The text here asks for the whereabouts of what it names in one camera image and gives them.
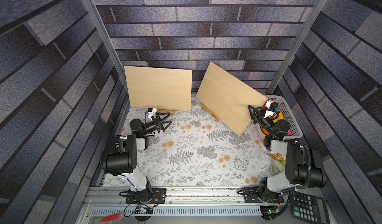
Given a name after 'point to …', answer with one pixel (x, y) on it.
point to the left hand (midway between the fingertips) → (171, 119)
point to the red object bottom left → (112, 217)
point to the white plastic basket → (296, 130)
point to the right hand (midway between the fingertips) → (249, 104)
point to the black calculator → (308, 205)
